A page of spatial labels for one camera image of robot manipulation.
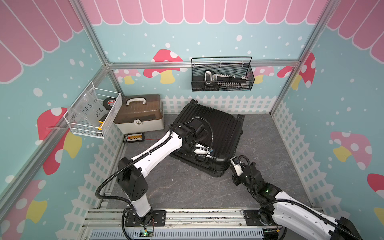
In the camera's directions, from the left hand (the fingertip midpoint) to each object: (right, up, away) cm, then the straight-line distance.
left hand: (192, 153), depth 79 cm
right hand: (+22, -8, +4) cm, 24 cm away
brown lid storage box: (-34, +23, +15) cm, 44 cm away
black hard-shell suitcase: (+20, +13, +5) cm, 24 cm away
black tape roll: (-45, +27, 0) cm, 53 cm away
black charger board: (-40, +7, +26) cm, 49 cm away
